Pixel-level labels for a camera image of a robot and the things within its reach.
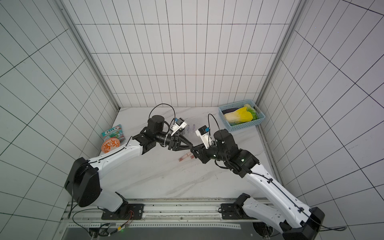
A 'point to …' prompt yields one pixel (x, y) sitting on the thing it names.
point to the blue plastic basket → (231, 107)
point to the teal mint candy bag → (116, 132)
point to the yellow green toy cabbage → (244, 114)
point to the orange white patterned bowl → (107, 145)
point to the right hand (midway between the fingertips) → (188, 151)
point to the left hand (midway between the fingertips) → (188, 148)
